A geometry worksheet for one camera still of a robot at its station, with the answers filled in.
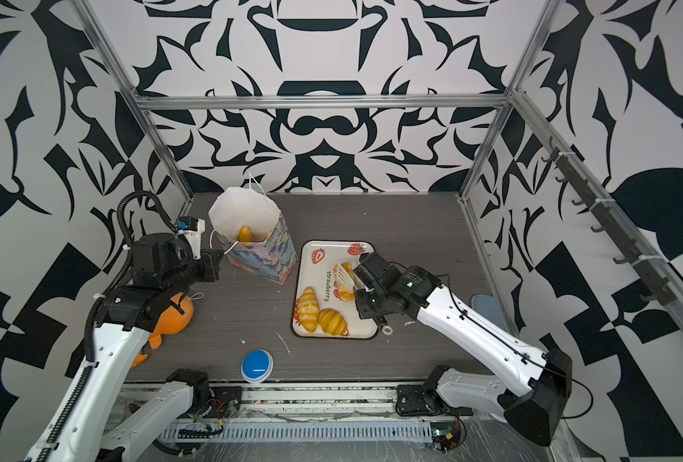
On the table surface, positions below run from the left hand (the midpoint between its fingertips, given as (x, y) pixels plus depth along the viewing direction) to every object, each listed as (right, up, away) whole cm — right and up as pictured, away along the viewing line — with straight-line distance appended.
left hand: (219, 247), depth 71 cm
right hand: (+35, -14, +2) cm, 38 cm away
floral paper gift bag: (0, +3, +29) cm, 29 cm away
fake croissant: (-3, +2, +28) cm, 28 cm away
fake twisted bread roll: (+31, -13, +9) cm, 35 cm away
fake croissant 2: (+20, -19, +14) cm, 31 cm away
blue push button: (+7, -32, +8) cm, 34 cm away
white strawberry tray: (+21, -10, +28) cm, 36 cm away
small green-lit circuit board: (+55, -46, 0) cm, 72 cm away
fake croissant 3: (+27, -22, +12) cm, 37 cm away
